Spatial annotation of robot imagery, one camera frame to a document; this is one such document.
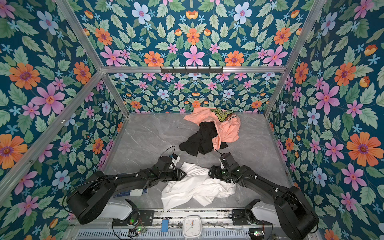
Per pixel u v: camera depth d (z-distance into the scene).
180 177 0.81
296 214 0.41
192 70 0.93
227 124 1.05
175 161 0.81
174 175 0.77
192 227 0.69
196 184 0.79
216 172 0.75
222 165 0.71
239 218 0.72
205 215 0.75
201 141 0.93
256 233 0.70
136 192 0.79
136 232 0.71
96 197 0.43
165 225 0.73
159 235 0.70
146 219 0.73
